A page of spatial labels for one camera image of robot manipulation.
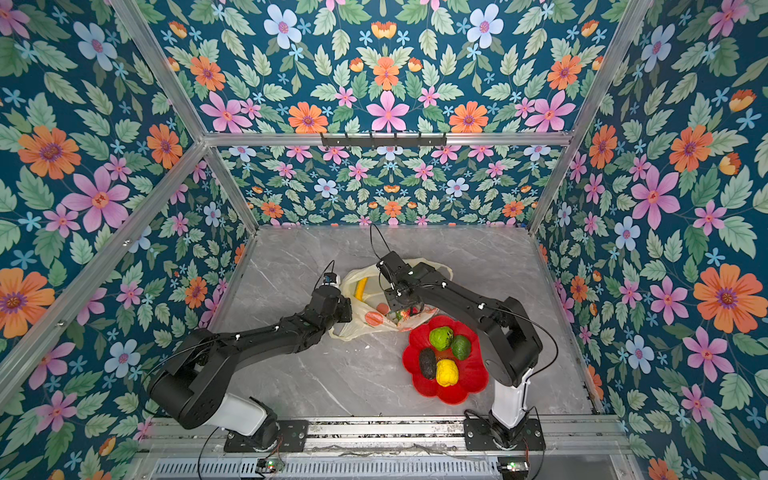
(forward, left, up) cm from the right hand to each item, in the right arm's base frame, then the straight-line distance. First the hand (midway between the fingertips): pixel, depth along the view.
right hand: (399, 296), depth 89 cm
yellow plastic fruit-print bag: (-2, +8, -4) cm, 10 cm away
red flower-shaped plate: (-21, -20, -8) cm, 30 cm away
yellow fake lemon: (-21, -13, -4) cm, 25 cm away
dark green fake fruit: (-14, -18, -5) cm, 23 cm away
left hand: (+1, +15, -1) cm, 15 cm away
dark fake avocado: (-18, -8, -4) cm, 21 cm away
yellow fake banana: (+7, +13, -6) cm, 16 cm away
